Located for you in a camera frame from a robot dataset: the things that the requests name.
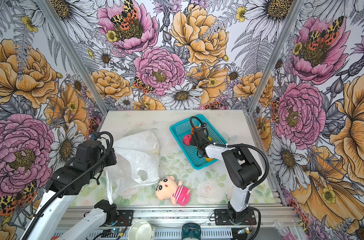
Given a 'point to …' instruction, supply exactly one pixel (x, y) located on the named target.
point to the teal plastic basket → (178, 132)
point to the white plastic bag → (137, 164)
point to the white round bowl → (141, 230)
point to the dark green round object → (191, 231)
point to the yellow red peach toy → (209, 159)
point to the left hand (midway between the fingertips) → (112, 157)
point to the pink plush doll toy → (168, 188)
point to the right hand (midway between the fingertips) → (195, 140)
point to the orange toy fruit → (192, 129)
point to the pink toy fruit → (187, 139)
